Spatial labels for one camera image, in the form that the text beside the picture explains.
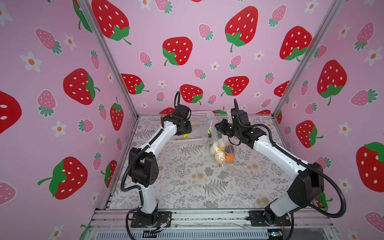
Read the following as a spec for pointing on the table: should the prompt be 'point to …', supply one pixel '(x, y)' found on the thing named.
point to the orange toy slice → (229, 157)
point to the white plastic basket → (198, 119)
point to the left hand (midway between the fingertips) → (188, 129)
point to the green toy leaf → (209, 133)
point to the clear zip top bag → (219, 139)
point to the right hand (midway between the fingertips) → (213, 124)
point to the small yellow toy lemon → (185, 135)
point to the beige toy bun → (219, 157)
